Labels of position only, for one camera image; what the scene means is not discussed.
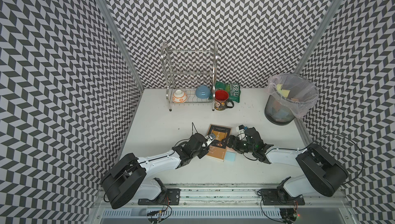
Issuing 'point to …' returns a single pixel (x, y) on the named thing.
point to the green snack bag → (233, 90)
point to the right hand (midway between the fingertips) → (225, 146)
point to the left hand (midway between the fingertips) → (204, 142)
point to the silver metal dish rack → (191, 75)
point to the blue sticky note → (230, 156)
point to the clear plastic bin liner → (295, 89)
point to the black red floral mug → (221, 101)
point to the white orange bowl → (179, 96)
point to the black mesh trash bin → (280, 110)
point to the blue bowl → (203, 92)
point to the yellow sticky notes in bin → (284, 92)
